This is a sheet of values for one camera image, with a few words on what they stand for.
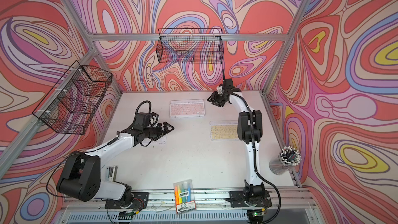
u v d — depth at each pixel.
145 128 0.72
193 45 0.96
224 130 0.98
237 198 0.73
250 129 0.62
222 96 0.89
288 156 0.73
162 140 0.93
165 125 0.80
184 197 0.74
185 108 1.08
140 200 0.73
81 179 0.42
